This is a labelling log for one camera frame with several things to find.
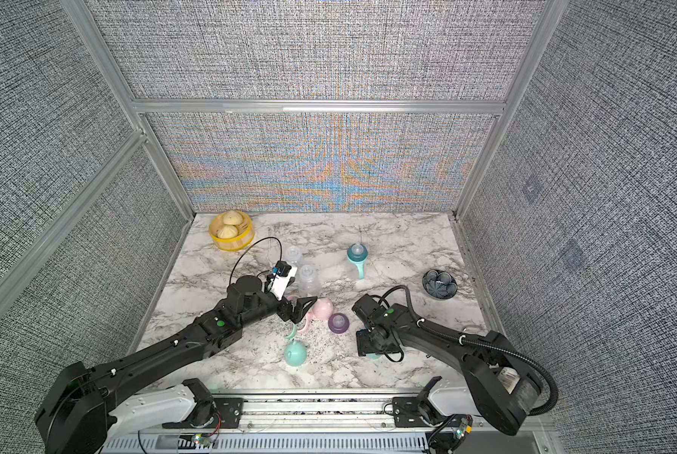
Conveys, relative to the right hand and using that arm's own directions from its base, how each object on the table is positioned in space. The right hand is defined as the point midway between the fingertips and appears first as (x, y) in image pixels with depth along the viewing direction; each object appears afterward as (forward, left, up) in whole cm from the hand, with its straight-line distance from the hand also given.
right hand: (369, 341), depth 84 cm
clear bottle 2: (+18, +19, +1) cm, 26 cm away
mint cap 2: (-6, 0, +5) cm, 8 cm away
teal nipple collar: (+24, +3, +12) cm, 27 cm away
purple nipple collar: (+6, +9, 0) cm, 11 cm away
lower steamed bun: (+40, +51, +3) cm, 64 cm away
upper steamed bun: (+46, +50, +4) cm, 69 cm away
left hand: (+9, +17, +17) cm, 26 cm away
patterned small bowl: (+20, -26, -1) cm, 32 cm away
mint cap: (-4, +21, +3) cm, 22 cm away
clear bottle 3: (+24, +3, +11) cm, 27 cm away
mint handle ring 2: (+3, +23, 0) cm, 23 cm away
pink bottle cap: (+9, +14, +3) cm, 17 cm away
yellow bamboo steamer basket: (+40, +44, +3) cm, 60 cm away
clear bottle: (+25, +23, +10) cm, 36 cm away
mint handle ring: (+21, +2, +9) cm, 23 cm away
